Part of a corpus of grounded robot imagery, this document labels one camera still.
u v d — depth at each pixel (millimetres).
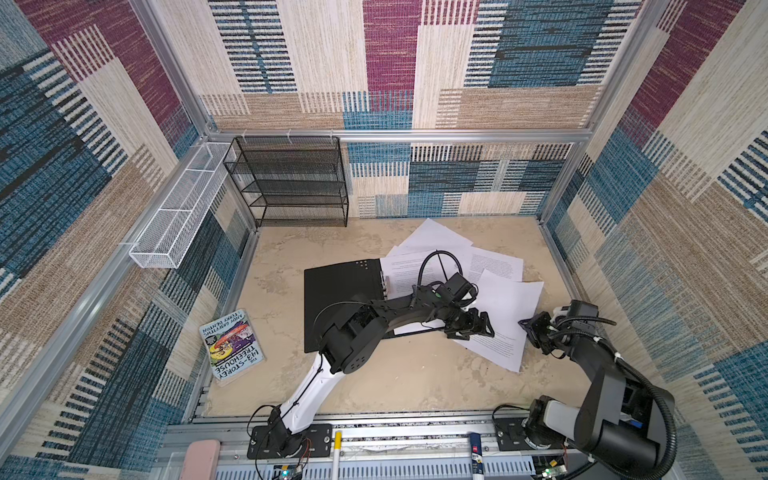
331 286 1015
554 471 700
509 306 942
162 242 700
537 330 792
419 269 852
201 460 691
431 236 1159
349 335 573
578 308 710
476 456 699
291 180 1114
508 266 1054
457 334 844
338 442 729
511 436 731
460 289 760
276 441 638
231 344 871
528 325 802
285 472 712
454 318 794
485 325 808
